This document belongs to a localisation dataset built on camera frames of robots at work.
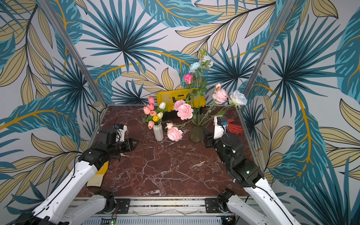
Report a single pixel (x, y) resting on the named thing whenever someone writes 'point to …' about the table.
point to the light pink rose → (144, 120)
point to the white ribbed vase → (158, 131)
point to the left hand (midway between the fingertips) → (135, 144)
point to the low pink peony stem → (174, 132)
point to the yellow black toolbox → (191, 96)
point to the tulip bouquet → (153, 117)
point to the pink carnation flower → (177, 103)
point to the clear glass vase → (196, 134)
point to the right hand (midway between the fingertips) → (209, 126)
